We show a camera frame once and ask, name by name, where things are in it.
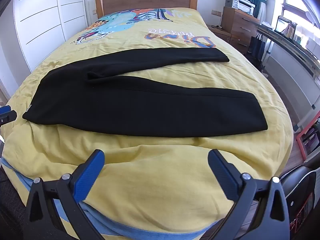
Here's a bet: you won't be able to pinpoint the long grey desk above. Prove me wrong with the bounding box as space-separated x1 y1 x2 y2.
255 24 319 78

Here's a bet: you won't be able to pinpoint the white printer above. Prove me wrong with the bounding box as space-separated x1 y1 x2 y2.
225 0 255 16

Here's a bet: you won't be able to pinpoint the dark hanging bag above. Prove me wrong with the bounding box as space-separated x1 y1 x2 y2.
247 34 265 61

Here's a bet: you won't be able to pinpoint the white wardrobe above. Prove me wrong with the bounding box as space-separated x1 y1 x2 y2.
13 0 87 71

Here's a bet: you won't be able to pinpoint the wooden drawer cabinet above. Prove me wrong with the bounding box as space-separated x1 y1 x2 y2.
221 7 259 54

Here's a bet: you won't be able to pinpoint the red framed shelf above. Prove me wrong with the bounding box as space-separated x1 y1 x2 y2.
296 112 319 161

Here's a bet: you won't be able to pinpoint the wooden headboard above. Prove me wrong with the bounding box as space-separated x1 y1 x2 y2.
94 0 199 19

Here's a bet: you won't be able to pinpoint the black pants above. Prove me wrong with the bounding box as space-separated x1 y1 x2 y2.
23 48 268 138

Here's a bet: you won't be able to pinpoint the yellow printed bed cover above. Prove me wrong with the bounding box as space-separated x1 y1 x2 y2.
1 8 293 239

